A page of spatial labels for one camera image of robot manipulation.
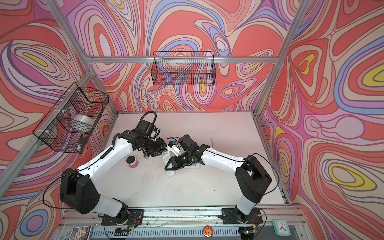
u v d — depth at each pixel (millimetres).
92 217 750
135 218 731
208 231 695
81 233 680
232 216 735
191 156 632
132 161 863
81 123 700
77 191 408
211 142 1017
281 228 689
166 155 782
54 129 667
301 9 695
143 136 631
